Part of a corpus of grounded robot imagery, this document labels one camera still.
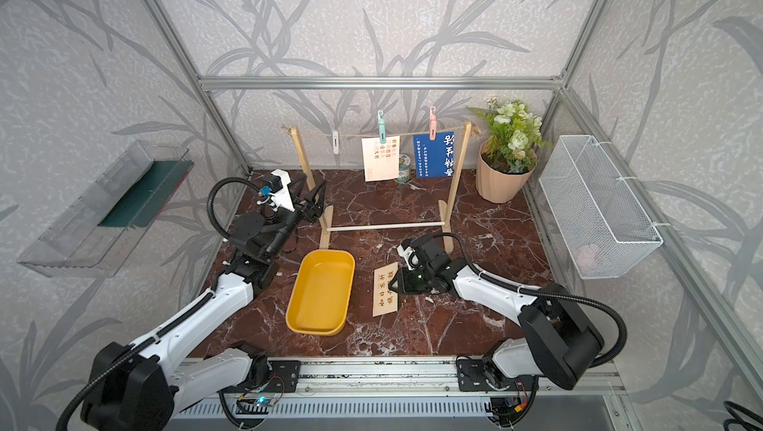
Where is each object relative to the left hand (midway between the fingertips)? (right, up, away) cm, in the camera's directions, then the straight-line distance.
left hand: (317, 180), depth 70 cm
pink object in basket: (+65, -19, +2) cm, 68 cm away
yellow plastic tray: (-3, -33, +15) cm, 36 cm away
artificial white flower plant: (+56, +15, +21) cm, 61 cm away
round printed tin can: (+21, +5, +7) cm, 23 cm away
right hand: (+17, -29, +13) cm, 36 cm away
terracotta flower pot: (+53, -1, +31) cm, 61 cm away
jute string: (+10, +20, +42) cm, 47 cm away
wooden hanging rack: (+36, -8, +38) cm, 53 cm away
